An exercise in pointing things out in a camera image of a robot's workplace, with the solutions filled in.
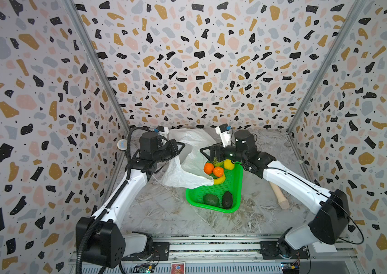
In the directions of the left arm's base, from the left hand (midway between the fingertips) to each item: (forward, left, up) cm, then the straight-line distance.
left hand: (185, 141), depth 75 cm
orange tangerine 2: (+1, -11, -23) cm, 26 cm away
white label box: (-38, -57, -25) cm, 73 cm away
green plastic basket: (-6, -24, -29) cm, 39 cm away
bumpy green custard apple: (+4, -16, -25) cm, 30 cm away
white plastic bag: (-4, 0, -17) cm, 17 cm away
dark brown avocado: (-16, -20, -26) cm, 37 cm away
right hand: (-3, -8, +1) cm, 9 cm away
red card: (-44, +3, -28) cm, 52 cm away
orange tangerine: (0, -16, -25) cm, 30 cm away
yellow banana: (-5, -17, -28) cm, 33 cm away
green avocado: (-17, -12, -24) cm, 31 cm away
